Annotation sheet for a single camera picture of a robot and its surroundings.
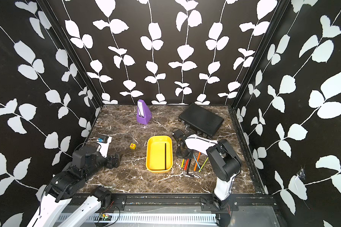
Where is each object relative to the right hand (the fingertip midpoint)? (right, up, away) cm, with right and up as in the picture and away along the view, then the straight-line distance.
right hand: (180, 155), depth 92 cm
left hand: (-33, +9, -22) cm, 41 cm away
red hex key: (+4, -5, -4) cm, 7 cm away
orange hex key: (+12, -1, -1) cm, 12 cm away
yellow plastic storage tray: (-14, 0, +1) cm, 14 cm away
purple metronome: (-27, +26, +12) cm, 40 cm away
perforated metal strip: (+7, -26, -21) cm, 35 cm away
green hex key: (+15, -5, -4) cm, 16 cm away
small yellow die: (-32, +6, +1) cm, 33 cm away
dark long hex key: (+6, -3, -2) cm, 7 cm away
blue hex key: (+12, -6, -6) cm, 14 cm away
